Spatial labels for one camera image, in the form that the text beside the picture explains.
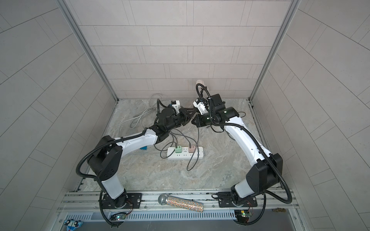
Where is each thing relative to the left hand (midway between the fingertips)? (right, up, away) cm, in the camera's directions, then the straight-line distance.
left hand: (199, 110), depth 77 cm
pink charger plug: (-4, -23, +7) cm, 24 cm away
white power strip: (-8, -26, +7) cm, 29 cm away
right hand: (-4, -6, -2) cm, 7 cm away
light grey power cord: (-38, -4, +14) cm, 41 cm away
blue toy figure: (-58, -51, -13) cm, 79 cm away
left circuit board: (-38, -49, -12) cm, 63 cm away
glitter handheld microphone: (-17, -43, -8) cm, 47 cm away
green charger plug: (-12, -23, +5) cm, 26 cm away
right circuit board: (+20, -50, -9) cm, 55 cm away
